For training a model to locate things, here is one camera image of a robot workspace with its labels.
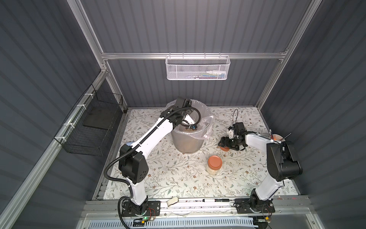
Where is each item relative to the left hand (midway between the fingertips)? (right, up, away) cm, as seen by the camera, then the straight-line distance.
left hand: (185, 106), depth 82 cm
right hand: (+27, -25, +13) cm, 40 cm away
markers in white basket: (+16, +22, +11) cm, 29 cm away
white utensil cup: (+60, -19, +8) cm, 63 cm away
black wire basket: (-50, -14, -12) cm, 53 cm away
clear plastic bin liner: (+9, -14, -9) cm, 19 cm away
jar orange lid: (+26, -27, +10) cm, 39 cm away
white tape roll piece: (-7, -51, -9) cm, 52 cm away
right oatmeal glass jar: (+16, -39, 0) cm, 42 cm away
